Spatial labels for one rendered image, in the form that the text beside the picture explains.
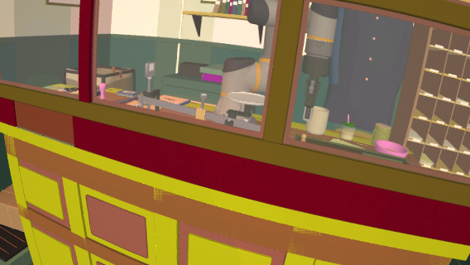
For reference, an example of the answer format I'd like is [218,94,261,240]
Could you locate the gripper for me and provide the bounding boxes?
[301,55,332,122]

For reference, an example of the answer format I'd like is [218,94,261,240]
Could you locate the white scale pan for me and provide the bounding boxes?
[226,91,266,107]

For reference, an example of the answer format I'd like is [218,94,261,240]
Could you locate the dark grey scale body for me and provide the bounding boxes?
[224,104,258,126]

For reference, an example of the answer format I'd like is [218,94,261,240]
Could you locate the magenta box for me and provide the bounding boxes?
[201,72,224,84]

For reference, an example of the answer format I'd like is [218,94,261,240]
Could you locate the light green box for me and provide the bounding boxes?
[199,63,225,76]

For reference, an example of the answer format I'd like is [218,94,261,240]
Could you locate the tan poise with grey knob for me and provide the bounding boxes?
[194,93,209,121]

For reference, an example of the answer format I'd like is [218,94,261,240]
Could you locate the dark grey box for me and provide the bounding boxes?
[178,60,210,78]

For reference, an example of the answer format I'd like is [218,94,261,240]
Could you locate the grey scale beam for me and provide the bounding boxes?
[137,93,262,133]

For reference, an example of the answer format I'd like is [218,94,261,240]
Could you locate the cream mug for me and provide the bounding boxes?
[305,105,330,136]

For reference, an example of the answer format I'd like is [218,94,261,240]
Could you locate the small jar with pink stick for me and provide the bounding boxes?
[338,113,357,142]

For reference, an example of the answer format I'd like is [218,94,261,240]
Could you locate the dark green tray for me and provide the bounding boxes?
[292,133,410,166]

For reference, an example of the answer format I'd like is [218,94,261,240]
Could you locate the dark blue coat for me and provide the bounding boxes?
[322,6,415,134]

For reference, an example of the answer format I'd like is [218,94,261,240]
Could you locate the olive cylinder tin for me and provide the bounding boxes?
[371,122,393,147]

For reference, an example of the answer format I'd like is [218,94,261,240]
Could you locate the pink dish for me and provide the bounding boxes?
[373,138,410,159]

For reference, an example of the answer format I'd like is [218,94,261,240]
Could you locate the yellow and red counter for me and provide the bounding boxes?
[0,0,470,265]

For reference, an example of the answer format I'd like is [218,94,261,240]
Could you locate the green drawer chest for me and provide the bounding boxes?
[161,72,226,107]

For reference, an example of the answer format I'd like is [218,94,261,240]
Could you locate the brown pigeonhole cabinet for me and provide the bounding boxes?
[390,23,470,181]

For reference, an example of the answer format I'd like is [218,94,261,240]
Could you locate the orange pad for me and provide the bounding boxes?
[158,94,191,108]

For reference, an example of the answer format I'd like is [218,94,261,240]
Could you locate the blue book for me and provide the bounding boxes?
[116,89,141,99]

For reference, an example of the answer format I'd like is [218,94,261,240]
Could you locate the yellow printed paper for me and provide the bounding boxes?
[43,83,80,95]

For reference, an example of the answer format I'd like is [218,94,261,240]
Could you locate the black floor mat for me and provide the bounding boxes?
[0,223,30,263]

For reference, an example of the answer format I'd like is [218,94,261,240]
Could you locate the yellow wall shelf with books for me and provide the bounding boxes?
[181,0,266,45]

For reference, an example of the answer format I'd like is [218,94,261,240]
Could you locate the grey arrest lever post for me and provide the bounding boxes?
[144,61,161,111]

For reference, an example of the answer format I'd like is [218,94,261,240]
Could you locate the cream crate with dark frame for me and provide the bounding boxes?
[65,65,137,97]

